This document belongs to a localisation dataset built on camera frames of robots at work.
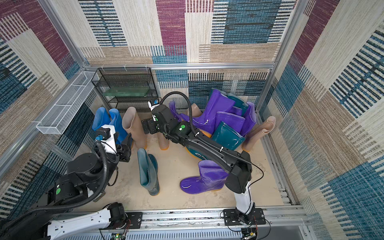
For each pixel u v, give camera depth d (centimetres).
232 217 74
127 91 94
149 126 63
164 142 91
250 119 80
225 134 83
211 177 69
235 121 85
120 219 65
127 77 101
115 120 80
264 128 76
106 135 43
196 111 96
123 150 48
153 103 62
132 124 87
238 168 44
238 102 91
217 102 89
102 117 82
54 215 48
